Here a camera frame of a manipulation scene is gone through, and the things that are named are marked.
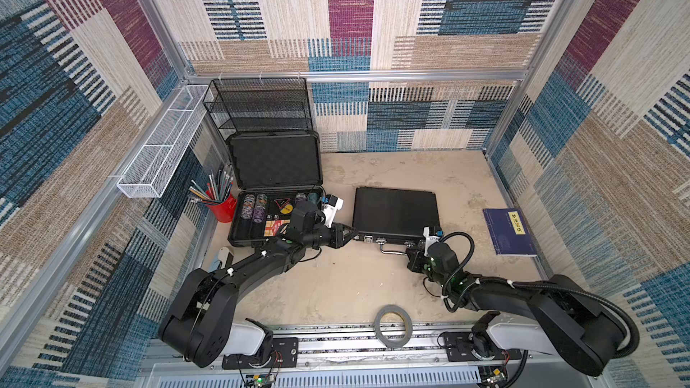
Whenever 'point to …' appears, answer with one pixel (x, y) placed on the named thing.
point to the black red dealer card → (281, 202)
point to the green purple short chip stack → (300, 197)
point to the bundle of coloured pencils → (217, 188)
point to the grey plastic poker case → (269, 172)
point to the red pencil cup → (225, 210)
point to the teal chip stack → (313, 197)
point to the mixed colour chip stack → (247, 207)
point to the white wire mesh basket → (151, 171)
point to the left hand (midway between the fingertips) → (357, 232)
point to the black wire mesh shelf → (262, 104)
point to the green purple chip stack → (259, 210)
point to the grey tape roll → (377, 326)
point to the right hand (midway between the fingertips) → (410, 253)
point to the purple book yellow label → (509, 233)
